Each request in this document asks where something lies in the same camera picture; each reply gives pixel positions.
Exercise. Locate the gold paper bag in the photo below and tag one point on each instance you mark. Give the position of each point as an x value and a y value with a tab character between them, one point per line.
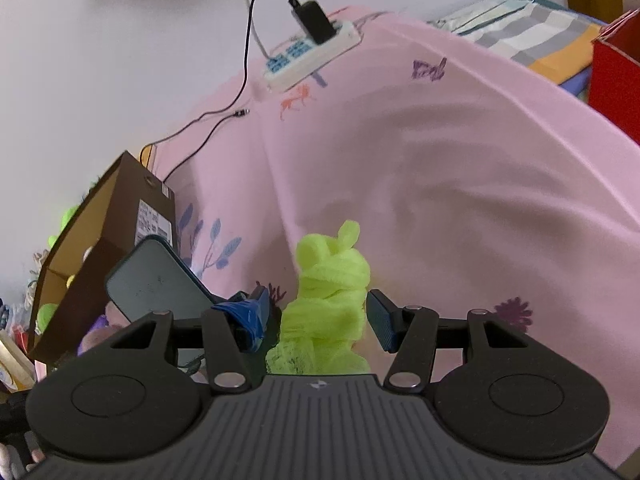
15	365

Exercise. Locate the smartphone in blue case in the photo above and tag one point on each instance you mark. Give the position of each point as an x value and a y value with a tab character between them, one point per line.
150	280

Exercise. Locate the green round plush toy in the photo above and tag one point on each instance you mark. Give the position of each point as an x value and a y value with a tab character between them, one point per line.
47	317

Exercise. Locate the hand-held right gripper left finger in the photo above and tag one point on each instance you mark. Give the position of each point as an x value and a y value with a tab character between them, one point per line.
250	315

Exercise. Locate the white power strip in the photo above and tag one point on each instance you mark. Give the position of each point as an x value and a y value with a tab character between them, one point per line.
310	62

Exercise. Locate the striped folded cloth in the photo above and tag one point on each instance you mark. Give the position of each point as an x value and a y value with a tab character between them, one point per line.
525	30

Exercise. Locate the yellow-green knitted toy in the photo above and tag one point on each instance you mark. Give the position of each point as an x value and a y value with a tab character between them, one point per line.
325	285

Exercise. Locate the black charger plug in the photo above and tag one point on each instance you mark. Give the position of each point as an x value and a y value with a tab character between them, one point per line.
315	20

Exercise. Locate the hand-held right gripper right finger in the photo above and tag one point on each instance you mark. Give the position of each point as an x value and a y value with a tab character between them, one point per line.
382	320

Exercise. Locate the brown cardboard box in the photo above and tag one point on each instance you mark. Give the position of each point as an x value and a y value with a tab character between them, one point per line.
125	195

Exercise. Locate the pink printed bedsheet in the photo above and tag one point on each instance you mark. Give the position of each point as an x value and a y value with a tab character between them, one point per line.
450	185

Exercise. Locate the green caterpillar plush toy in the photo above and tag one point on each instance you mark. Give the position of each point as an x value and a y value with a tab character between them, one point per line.
70	216

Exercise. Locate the purple packet box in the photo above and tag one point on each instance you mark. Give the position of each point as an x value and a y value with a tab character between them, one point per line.
100	324

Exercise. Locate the red box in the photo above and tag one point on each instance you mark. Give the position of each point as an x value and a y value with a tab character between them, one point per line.
615	85

